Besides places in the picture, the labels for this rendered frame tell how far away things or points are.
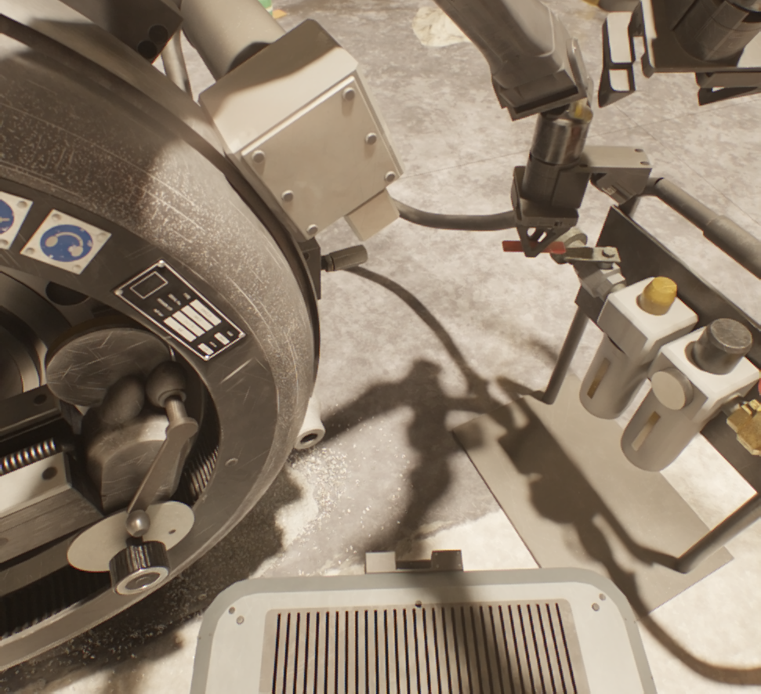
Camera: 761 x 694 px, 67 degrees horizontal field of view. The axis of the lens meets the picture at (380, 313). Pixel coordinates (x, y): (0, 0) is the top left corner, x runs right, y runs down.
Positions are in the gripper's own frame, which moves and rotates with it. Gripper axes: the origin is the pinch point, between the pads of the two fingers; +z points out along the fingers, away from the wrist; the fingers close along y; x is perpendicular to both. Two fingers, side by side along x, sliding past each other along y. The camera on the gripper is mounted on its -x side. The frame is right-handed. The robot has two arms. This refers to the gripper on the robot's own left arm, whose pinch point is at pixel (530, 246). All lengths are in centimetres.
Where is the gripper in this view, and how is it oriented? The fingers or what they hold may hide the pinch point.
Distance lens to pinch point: 79.0
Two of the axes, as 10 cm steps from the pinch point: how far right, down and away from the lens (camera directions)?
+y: 0.4, -7.6, 6.5
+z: 0.0, 6.5, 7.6
